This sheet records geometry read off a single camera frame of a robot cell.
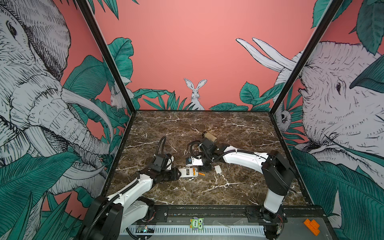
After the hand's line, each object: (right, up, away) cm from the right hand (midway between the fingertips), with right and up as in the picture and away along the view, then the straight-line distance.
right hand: (195, 163), depth 85 cm
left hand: (-10, -6, +1) cm, 11 cm away
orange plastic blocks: (+57, -26, -15) cm, 64 cm away
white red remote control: (-5, -6, +2) cm, 8 cm away
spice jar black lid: (+10, +14, +18) cm, 25 cm away
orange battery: (+4, -8, +3) cm, 9 cm away
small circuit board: (-23, -28, -15) cm, 39 cm away
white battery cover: (+14, -5, +6) cm, 16 cm away
